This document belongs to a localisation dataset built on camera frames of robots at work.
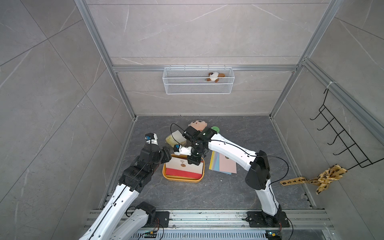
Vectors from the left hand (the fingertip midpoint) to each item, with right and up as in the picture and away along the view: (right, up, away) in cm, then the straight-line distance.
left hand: (165, 146), depth 73 cm
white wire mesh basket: (+15, +41, +28) cm, 52 cm away
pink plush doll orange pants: (+17, +12, +31) cm, 38 cm away
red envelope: (+5, -18, +13) cm, 23 cm away
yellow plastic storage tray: (+2, -20, +10) cm, 22 cm away
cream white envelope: (+7, -11, +8) cm, 15 cm away
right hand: (+12, -9, +8) cm, 17 cm away
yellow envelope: (+26, -12, +22) cm, 36 cm away
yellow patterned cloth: (+78, -11, -7) cm, 79 cm away
